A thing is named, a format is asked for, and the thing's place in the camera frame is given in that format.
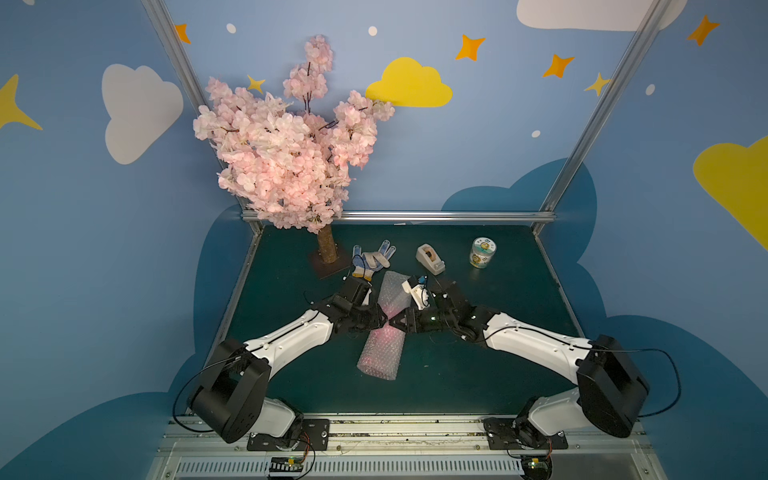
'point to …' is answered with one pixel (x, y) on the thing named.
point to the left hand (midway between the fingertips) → (386, 315)
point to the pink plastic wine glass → (390, 336)
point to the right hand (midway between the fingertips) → (398, 317)
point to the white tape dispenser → (426, 256)
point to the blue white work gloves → (364, 264)
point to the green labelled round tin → (482, 250)
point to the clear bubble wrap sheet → (381, 356)
